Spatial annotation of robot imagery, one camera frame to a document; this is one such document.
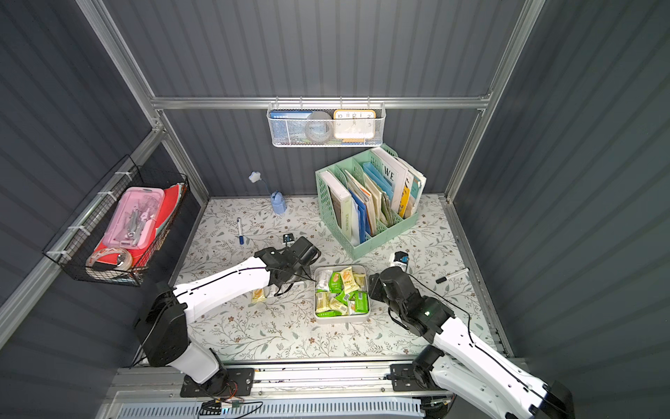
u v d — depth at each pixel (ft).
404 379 2.41
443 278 3.08
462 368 1.93
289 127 2.91
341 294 2.84
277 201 3.59
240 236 3.48
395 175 3.06
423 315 1.76
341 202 2.78
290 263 2.05
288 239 2.48
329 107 2.92
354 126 2.92
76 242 2.03
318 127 2.98
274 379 2.47
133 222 2.36
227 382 2.35
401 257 2.25
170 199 2.53
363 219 2.94
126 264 2.18
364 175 3.09
